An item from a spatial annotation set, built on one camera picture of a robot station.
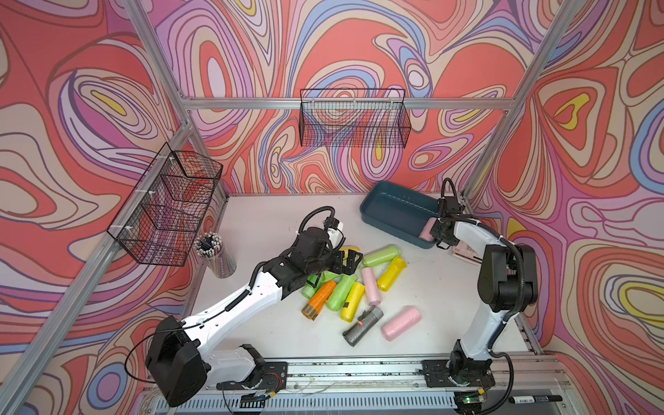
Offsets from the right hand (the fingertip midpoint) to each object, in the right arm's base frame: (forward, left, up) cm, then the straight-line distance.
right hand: (444, 239), depth 97 cm
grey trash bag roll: (-29, +34, -2) cm, 45 cm away
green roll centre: (-14, +45, 0) cm, 47 cm away
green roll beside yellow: (-19, +41, -2) cm, 45 cm away
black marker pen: (-50, -10, -5) cm, 51 cm away
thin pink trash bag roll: (-17, +30, -3) cm, 34 cm away
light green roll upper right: (-5, +25, -2) cm, 25 cm away
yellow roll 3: (-12, +22, -3) cm, 26 cm away
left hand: (-16, +37, +16) cm, 43 cm away
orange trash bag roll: (-21, +48, -2) cm, 53 cm away
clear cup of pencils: (-9, +82, +6) cm, 82 cm away
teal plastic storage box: (+20, +12, -6) cm, 24 cm away
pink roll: (+2, +7, +2) cm, 8 cm away
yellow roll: (-18, +39, +24) cm, 49 cm away
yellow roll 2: (-23, +37, -4) cm, 44 cm away
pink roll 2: (-28, +20, -3) cm, 35 cm away
